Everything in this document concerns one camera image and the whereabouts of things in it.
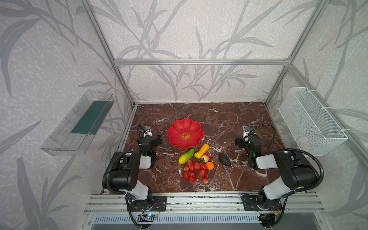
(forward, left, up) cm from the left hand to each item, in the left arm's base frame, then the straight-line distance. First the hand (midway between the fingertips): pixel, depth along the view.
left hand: (152, 129), depth 94 cm
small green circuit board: (-47, -4, -10) cm, 48 cm away
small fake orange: (-22, -37, -4) cm, 44 cm away
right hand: (+1, -62, 0) cm, 62 cm away
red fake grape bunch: (-25, -29, -4) cm, 38 cm away
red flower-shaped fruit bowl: (+2, -21, -8) cm, 23 cm away
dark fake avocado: (-18, -47, -3) cm, 50 cm away
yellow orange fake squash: (-12, -34, -5) cm, 37 cm away
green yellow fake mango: (-17, -23, -4) cm, 29 cm away
